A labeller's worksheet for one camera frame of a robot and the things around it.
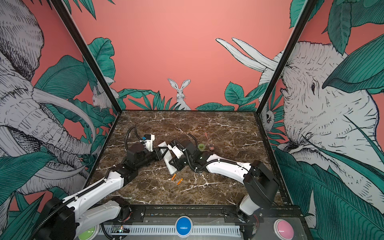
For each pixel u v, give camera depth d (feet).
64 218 1.28
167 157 2.60
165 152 2.55
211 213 2.45
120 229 2.30
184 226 2.26
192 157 2.05
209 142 3.37
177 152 2.34
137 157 2.02
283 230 2.27
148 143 2.41
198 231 2.30
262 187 1.41
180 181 2.80
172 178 2.81
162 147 2.55
